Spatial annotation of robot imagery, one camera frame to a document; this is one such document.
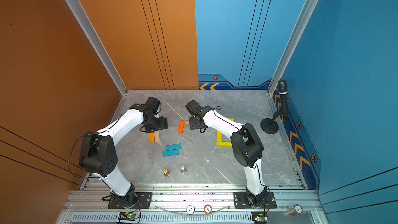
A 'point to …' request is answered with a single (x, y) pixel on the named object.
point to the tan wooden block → (187, 123)
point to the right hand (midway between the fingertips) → (196, 125)
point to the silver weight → (183, 170)
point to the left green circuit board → (129, 216)
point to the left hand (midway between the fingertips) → (163, 126)
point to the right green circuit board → (259, 217)
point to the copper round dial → (208, 209)
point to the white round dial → (190, 209)
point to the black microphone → (283, 92)
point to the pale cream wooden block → (156, 136)
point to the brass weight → (166, 173)
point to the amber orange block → (151, 137)
